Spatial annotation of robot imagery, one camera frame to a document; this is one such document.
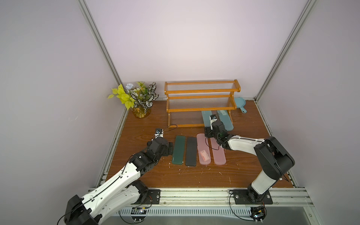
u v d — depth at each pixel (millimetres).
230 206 695
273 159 485
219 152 889
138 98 882
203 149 891
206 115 1009
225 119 1040
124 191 596
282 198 743
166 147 600
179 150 893
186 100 994
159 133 680
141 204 712
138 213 724
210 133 830
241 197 726
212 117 836
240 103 1208
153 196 732
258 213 698
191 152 896
